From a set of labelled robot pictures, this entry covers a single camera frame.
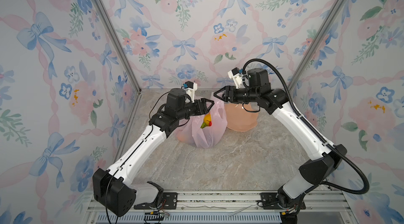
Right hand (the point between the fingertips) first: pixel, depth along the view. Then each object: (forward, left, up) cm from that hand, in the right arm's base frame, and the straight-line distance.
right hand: (218, 94), depth 70 cm
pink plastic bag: (-7, +14, -20) cm, 25 cm away
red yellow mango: (-5, +5, -15) cm, 16 cm away
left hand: (-2, +3, -3) cm, 5 cm away
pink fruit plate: (+8, -15, -31) cm, 35 cm away
